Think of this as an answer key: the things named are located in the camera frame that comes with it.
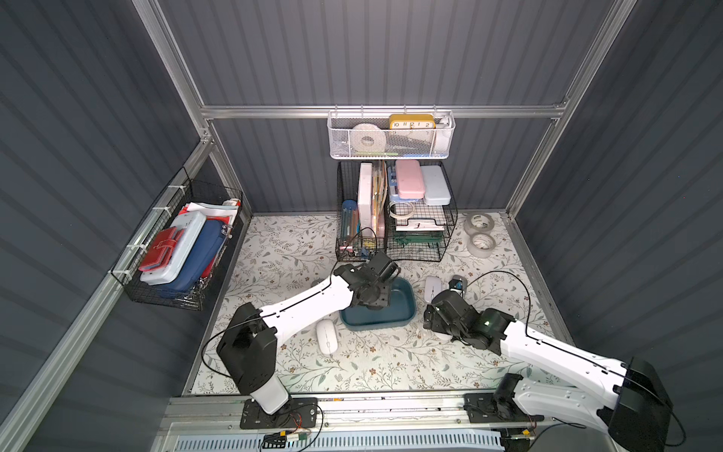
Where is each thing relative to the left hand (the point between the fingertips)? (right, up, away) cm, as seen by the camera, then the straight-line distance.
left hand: (382, 296), depth 82 cm
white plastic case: (-48, +21, -13) cm, 54 cm away
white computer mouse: (-17, -13, +2) cm, 21 cm away
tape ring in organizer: (+7, +27, +11) cm, 30 cm away
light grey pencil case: (+20, +34, +14) cm, 42 cm away
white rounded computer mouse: (+18, 0, +14) cm, 23 cm away
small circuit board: (-28, -35, -10) cm, 46 cm away
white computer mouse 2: (+20, +5, -9) cm, 22 cm away
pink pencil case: (+10, +37, +13) cm, 41 cm away
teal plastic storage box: (+6, -6, +7) cm, 11 cm away
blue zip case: (-45, +14, -13) cm, 49 cm away
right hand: (+18, -8, -1) cm, 19 cm away
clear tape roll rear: (+42, +23, +34) cm, 58 cm away
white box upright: (-5, +29, +8) cm, 31 cm away
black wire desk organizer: (+15, +17, +16) cm, 28 cm away
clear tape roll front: (+41, +14, +27) cm, 51 cm away
